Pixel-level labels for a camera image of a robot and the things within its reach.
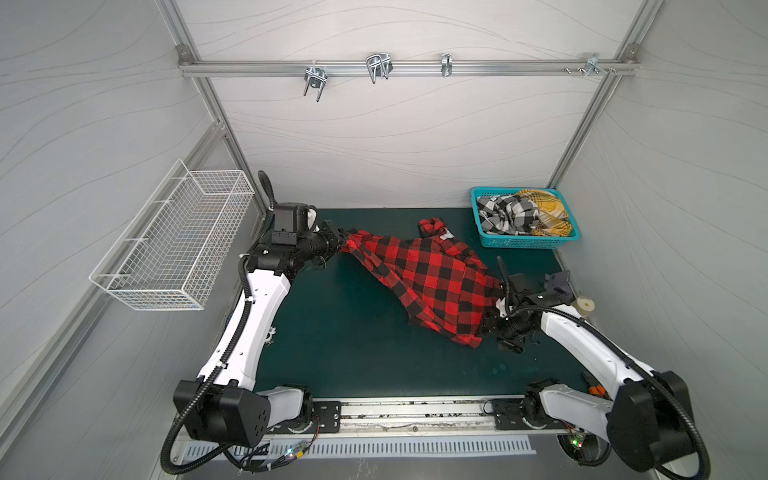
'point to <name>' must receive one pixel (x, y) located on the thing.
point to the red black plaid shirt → (438, 280)
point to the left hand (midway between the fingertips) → (353, 230)
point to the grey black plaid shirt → (507, 214)
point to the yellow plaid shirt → (553, 218)
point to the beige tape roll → (585, 305)
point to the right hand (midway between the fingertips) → (490, 331)
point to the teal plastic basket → (532, 241)
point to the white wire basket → (171, 254)
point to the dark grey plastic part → (559, 284)
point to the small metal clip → (269, 341)
